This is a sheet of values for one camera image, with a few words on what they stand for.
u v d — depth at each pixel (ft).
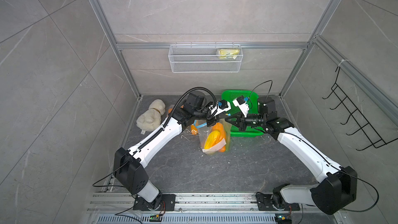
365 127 2.05
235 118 2.21
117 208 2.40
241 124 2.09
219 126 2.69
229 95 3.73
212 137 2.45
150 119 2.96
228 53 2.76
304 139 1.63
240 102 2.12
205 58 3.30
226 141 2.81
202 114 2.04
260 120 1.99
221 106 1.92
